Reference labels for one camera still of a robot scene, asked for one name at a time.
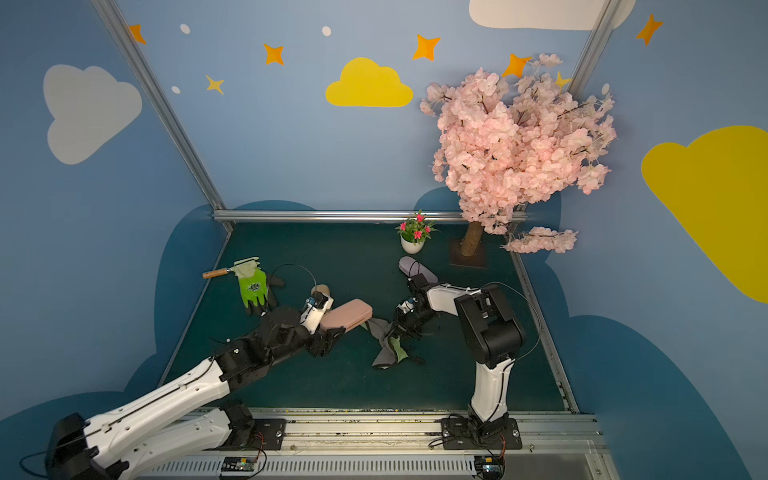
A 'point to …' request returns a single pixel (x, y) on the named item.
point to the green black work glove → (256, 286)
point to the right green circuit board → (489, 467)
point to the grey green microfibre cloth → (393, 351)
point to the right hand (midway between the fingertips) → (391, 337)
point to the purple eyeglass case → (411, 267)
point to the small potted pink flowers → (415, 231)
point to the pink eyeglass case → (348, 315)
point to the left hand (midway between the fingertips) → (335, 318)
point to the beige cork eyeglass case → (323, 288)
